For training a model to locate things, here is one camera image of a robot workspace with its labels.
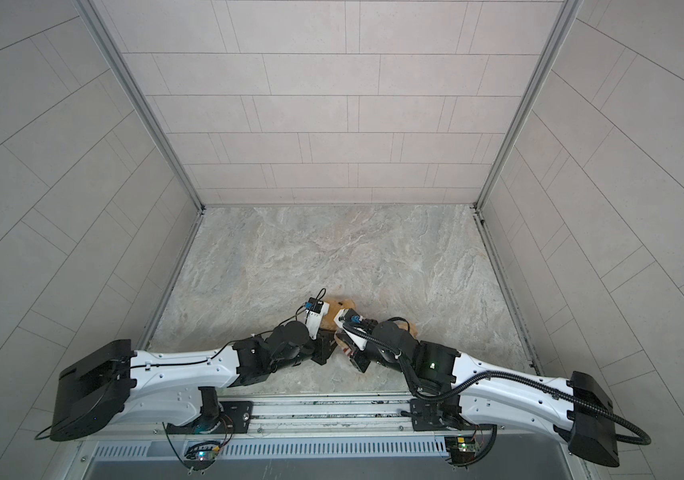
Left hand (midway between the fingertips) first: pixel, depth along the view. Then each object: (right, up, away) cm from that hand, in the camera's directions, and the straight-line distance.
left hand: (349, 338), depth 76 cm
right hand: (-3, +1, -6) cm, 7 cm away
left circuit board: (-33, -22, -10) cm, 41 cm away
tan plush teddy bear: (-1, +8, +3) cm, 9 cm away
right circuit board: (+26, -23, -7) cm, 35 cm away
